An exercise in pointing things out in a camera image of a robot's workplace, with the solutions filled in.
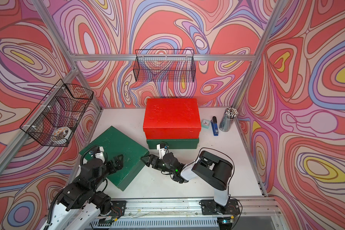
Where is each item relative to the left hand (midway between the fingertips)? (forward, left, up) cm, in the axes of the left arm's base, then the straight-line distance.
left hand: (118, 158), depth 74 cm
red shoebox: (+22, -28, +6) cm, 36 cm away
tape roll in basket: (+10, +28, +9) cm, 31 cm away
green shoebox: (+14, +8, -9) cm, 19 cm away
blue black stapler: (+32, -59, -13) cm, 69 cm away
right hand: (+1, -12, -9) cm, 15 cm away
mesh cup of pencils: (+30, -66, -3) cm, 72 cm away
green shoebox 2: (+12, -40, -5) cm, 42 cm away
